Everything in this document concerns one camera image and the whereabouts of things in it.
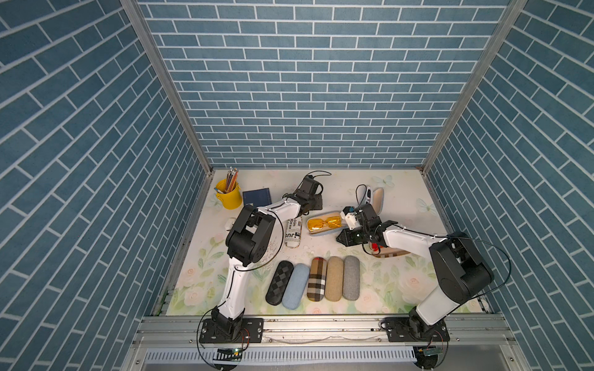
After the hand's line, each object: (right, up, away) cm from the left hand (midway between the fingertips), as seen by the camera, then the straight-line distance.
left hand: (324, 202), depth 102 cm
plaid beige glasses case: (-4, -27, -20) cm, 34 cm away
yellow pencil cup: (-42, +1, -2) cm, 42 cm away
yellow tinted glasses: (-3, -10, -5) cm, 12 cm away
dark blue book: (-31, +2, +6) cm, 31 cm away
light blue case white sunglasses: (+27, +2, +7) cm, 28 cm away
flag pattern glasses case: (-13, -12, -9) cm, 20 cm away
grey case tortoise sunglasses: (+8, -27, -20) cm, 35 cm away
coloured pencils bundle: (-40, +10, -4) cm, 41 cm away
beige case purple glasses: (+2, -27, -20) cm, 34 cm away
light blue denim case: (-12, -30, -23) cm, 39 cm away
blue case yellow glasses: (0, -11, -8) cm, 14 cm away
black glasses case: (-17, -28, -21) cm, 39 cm away
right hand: (+6, -14, -10) cm, 19 cm away
